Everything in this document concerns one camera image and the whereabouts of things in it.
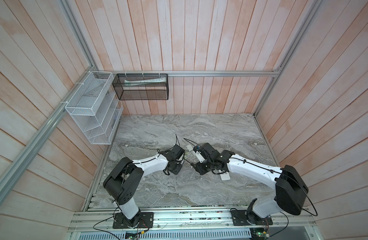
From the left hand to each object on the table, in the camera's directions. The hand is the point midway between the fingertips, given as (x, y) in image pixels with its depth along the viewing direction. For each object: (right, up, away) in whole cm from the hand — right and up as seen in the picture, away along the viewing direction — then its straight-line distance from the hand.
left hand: (174, 169), depth 91 cm
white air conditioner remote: (+31, -3, -3) cm, 31 cm away
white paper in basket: (-26, +54, -1) cm, 60 cm away
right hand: (+14, +3, -7) cm, 15 cm away
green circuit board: (-19, -27, -20) cm, 39 cm away
